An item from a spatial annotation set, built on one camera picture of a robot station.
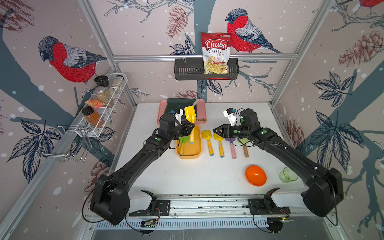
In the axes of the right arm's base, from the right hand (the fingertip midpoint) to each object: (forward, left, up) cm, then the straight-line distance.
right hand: (214, 130), depth 76 cm
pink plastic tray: (+36, +8, -24) cm, 44 cm away
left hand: (+4, +10, +1) cm, 10 cm away
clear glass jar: (+31, +60, +9) cm, 68 cm away
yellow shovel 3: (+8, -5, -22) cm, 24 cm away
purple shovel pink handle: (0, -13, -22) cm, 26 cm away
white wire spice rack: (-6, +61, +8) cm, 62 cm away
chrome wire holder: (-17, +60, +12) cm, 64 cm away
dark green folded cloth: (+41, +30, -24) cm, 56 cm away
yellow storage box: (-1, +13, -22) cm, 26 cm away
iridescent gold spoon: (+26, +7, -23) cm, 35 cm away
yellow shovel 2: (+11, +3, -22) cm, 24 cm away
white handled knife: (+44, +12, -22) cm, 50 cm away
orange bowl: (-15, -24, -22) cm, 36 cm away
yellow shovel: (+7, +13, +2) cm, 15 cm away
